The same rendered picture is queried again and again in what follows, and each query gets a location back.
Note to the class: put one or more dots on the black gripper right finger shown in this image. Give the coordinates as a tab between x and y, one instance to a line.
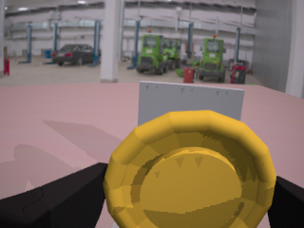
287	207

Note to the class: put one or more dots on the yellow round plate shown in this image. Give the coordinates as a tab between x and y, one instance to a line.
190	169

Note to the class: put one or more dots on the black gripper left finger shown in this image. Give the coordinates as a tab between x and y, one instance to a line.
74	201

